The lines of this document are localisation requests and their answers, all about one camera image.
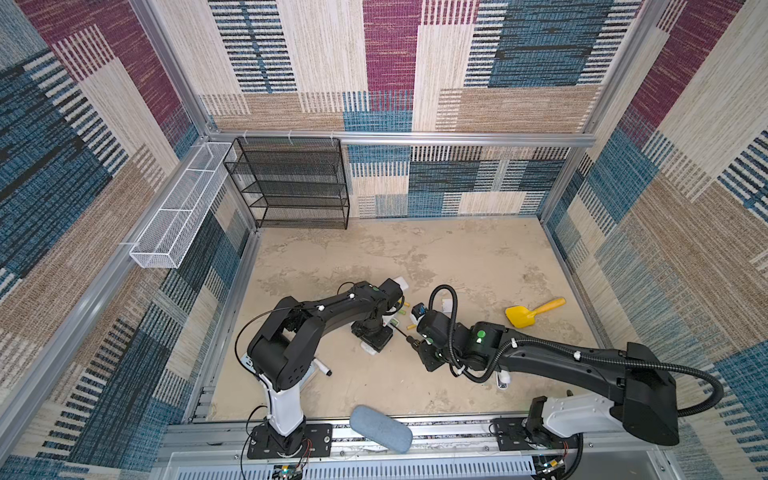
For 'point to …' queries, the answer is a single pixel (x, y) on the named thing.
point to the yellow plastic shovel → (522, 317)
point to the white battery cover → (402, 283)
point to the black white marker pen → (322, 367)
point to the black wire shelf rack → (291, 181)
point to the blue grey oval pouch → (391, 433)
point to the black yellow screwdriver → (414, 342)
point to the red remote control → (368, 348)
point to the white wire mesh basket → (166, 237)
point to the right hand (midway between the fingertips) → (426, 353)
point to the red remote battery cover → (447, 305)
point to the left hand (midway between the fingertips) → (373, 338)
